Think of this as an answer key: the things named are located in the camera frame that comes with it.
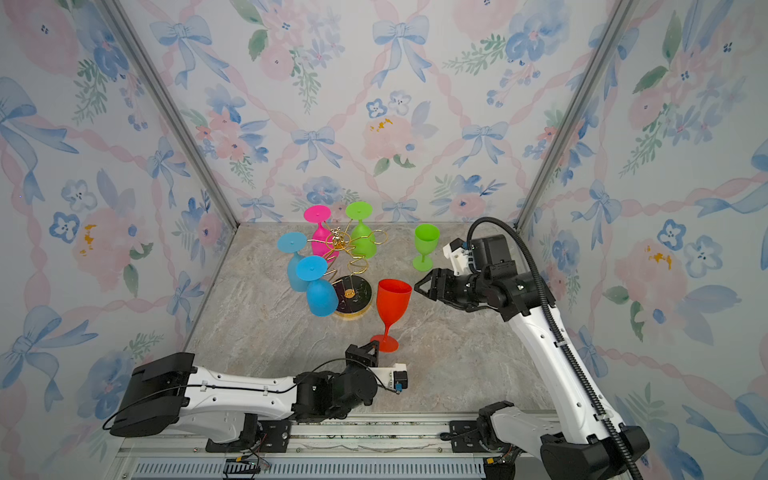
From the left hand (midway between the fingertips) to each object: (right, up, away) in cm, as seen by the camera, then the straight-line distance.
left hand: (373, 338), depth 74 cm
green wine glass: (-3, +26, +9) cm, 27 cm away
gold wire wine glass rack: (-7, +9, +23) cm, 26 cm away
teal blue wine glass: (-20, +24, +1) cm, 31 cm away
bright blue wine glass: (-13, +10, +2) cm, 17 cm away
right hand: (+12, +13, -5) cm, 19 cm away
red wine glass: (+5, +11, -5) cm, 13 cm away
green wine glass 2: (+16, +26, +21) cm, 37 cm away
